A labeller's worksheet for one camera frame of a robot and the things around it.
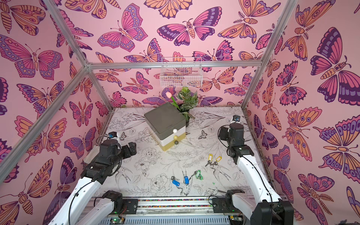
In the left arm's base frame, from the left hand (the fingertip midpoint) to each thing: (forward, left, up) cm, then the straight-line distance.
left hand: (130, 144), depth 78 cm
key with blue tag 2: (-14, -32, -18) cm, 39 cm away
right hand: (+9, -55, +3) cm, 55 cm away
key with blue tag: (-14, -25, -18) cm, 34 cm away
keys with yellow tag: (-1, -47, -17) cm, 50 cm away
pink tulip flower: (+30, -21, +10) cm, 38 cm away
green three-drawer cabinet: (+11, -20, +3) cm, 23 cm away
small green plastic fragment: (-16, -48, -18) cm, 53 cm away
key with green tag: (-12, -39, -17) cm, 44 cm away
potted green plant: (+28, -34, +8) cm, 45 cm away
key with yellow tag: (0, -53, -18) cm, 56 cm away
